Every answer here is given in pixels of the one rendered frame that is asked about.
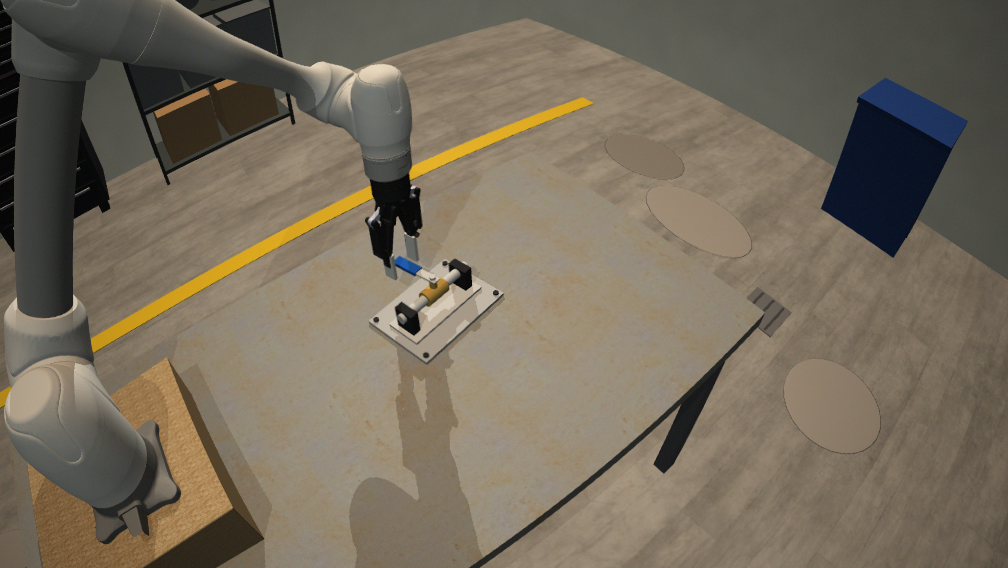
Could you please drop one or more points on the ball valve with blue lever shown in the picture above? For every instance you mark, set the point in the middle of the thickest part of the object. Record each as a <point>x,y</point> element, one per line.
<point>455,289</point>

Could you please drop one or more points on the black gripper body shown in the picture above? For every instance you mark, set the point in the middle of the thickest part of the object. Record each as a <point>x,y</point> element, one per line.
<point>386,194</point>

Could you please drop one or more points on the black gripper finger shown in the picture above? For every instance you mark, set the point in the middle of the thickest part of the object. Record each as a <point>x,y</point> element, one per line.
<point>408,225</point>
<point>383,248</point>

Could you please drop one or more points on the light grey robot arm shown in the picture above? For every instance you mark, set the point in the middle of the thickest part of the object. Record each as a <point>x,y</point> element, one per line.
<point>62,420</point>

